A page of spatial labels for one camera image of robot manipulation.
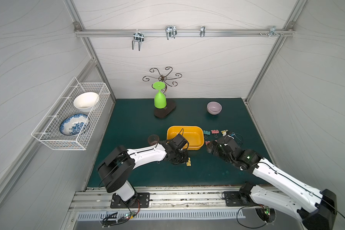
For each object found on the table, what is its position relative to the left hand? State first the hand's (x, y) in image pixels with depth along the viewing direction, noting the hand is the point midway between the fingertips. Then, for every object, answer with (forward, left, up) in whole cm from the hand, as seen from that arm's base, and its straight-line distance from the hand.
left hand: (190, 162), depth 82 cm
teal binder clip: (+22, -12, -3) cm, 26 cm away
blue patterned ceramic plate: (+6, +56, +28) cm, 63 cm away
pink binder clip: (+23, -19, -3) cm, 30 cm away
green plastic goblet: (+33, +19, +19) cm, 43 cm away
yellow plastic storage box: (+22, -5, -6) cm, 23 cm away
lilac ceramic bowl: (+46, -21, -3) cm, 50 cm away
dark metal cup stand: (+46, +23, +26) cm, 58 cm away
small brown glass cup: (+15, +24, -2) cm, 28 cm away
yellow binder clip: (0, +1, -3) cm, 3 cm away
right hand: (+6, -12, +9) cm, 16 cm away
